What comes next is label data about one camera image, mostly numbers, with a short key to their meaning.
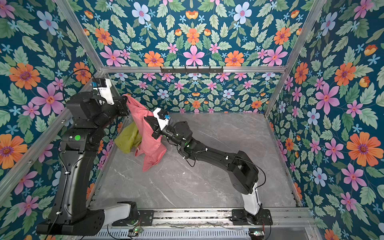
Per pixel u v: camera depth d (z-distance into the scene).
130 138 0.86
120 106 0.52
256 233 0.70
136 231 0.70
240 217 0.73
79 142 0.39
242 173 0.47
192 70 0.93
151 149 0.77
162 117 0.55
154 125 0.61
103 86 0.49
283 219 0.75
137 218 0.72
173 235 0.77
